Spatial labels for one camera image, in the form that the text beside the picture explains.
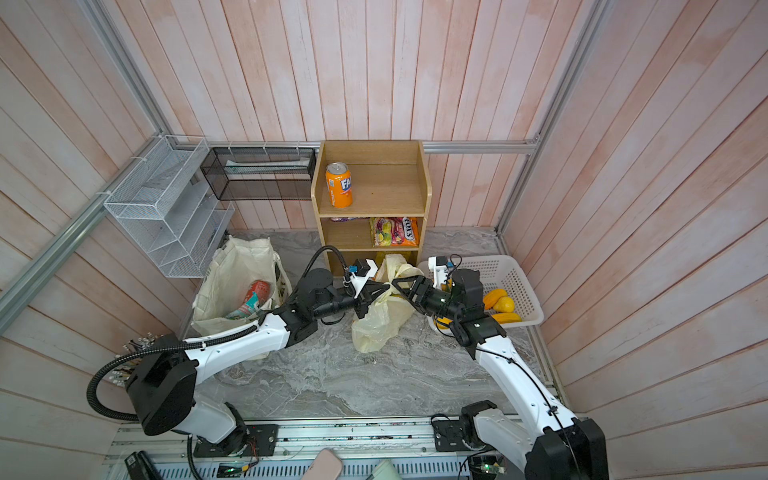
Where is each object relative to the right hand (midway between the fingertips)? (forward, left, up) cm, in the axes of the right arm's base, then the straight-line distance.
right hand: (396, 287), depth 74 cm
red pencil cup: (-21, +65, -7) cm, 68 cm away
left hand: (-1, +2, 0) cm, 2 cm away
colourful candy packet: (+24, +3, -4) cm, 24 cm away
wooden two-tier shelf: (+26, +7, +7) cm, 28 cm away
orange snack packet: (+27, -7, -5) cm, 28 cm away
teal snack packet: (0, +44, -13) cm, 46 cm away
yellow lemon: (+7, -35, -19) cm, 41 cm away
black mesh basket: (+47, +48, +1) cm, 68 cm away
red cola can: (+11, +44, -19) cm, 49 cm away
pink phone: (-36, +16, -22) cm, 45 cm away
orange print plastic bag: (-5, +3, -5) cm, 8 cm away
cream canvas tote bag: (+12, +48, -7) cm, 50 cm away
